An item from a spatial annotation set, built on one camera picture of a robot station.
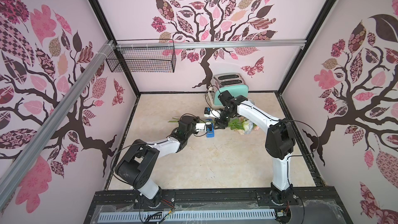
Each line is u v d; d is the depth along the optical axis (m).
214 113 0.76
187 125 0.69
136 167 0.45
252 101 1.03
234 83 1.03
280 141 0.52
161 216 0.70
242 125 0.84
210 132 0.95
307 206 0.72
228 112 0.72
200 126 0.79
